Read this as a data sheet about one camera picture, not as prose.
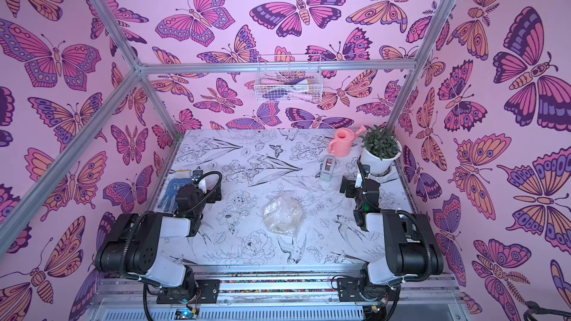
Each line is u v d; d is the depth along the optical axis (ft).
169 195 3.19
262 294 2.42
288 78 3.13
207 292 2.40
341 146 3.44
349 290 2.39
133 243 1.45
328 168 3.36
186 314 2.36
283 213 2.81
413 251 1.49
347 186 2.77
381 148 3.02
